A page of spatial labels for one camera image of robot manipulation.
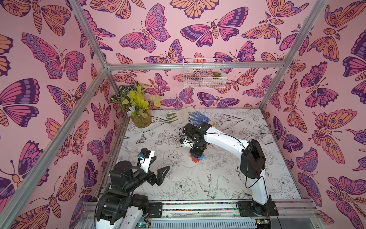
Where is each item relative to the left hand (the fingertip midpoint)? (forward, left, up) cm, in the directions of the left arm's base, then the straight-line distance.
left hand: (162, 161), depth 65 cm
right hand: (+14, -17, -16) cm, 27 cm away
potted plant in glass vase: (+46, +24, -5) cm, 52 cm away
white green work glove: (+47, +5, -24) cm, 53 cm away
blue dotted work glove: (+47, -20, -24) cm, 56 cm away
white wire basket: (+65, -22, +1) cm, 68 cm away
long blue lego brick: (+6, -19, -9) cm, 22 cm away
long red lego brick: (+12, -17, -25) cm, 32 cm away
